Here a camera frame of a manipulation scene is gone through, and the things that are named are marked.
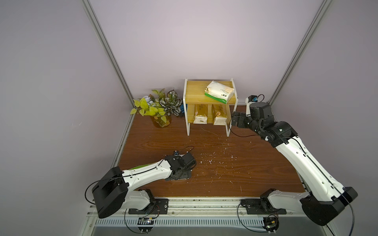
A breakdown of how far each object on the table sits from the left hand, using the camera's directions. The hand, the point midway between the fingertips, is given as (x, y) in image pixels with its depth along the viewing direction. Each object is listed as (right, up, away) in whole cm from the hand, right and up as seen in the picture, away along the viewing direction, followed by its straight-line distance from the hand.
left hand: (184, 175), depth 82 cm
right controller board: (+43, -19, -12) cm, 49 cm away
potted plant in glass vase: (-15, +40, +3) cm, 43 cm away
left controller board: (-19, -21, -10) cm, 30 cm away
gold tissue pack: (+9, +35, +1) cm, 36 cm away
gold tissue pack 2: (+20, +35, 0) cm, 40 cm away
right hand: (+28, +36, -12) cm, 47 cm away
